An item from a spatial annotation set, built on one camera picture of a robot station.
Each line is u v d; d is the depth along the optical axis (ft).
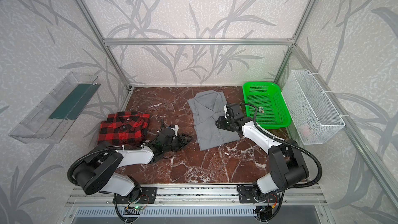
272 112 3.46
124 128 2.91
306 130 2.40
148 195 2.38
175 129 2.79
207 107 3.45
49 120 2.11
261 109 3.55
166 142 2.32
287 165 1.42
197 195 2.47
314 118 2.01
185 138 2.64
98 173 1.43
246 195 2.38
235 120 2.24
